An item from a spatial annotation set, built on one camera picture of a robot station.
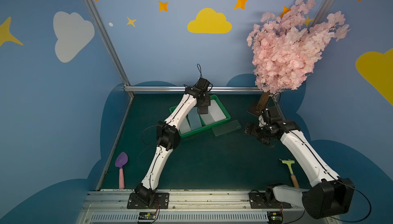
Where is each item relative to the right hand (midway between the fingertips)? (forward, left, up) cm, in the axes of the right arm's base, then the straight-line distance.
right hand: (252, 132), depth 82 cm
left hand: (+23, +26, 0) cm, 35 cm away
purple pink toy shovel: (-15, +73, -14) cm, 76 cm away
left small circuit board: (-40, +52, -17) cm, 67 cm away
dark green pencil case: (+12, +11, -16) cm, 23 cm away
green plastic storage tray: (+6, +38, -11) cm, 40 cm away
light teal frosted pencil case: (+15, +33, -11) cm, 38 cm away
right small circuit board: (-36, -10, -19) cm, 42 cm away
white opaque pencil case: (+24, +18, -13) cm, 33 cm away
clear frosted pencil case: (+17, +24, -13) cm, 32 cm away
